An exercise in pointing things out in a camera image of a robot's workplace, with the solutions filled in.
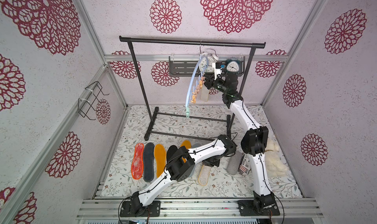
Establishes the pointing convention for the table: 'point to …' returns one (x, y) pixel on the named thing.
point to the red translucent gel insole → (137, 168)
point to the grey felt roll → (233, 163)
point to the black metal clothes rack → (213, 127)
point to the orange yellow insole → (160, 155)
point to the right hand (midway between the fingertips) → (199, 72)
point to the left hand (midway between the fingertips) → (205, 164)
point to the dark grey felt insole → (148, 151)
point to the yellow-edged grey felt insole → (187, 145)
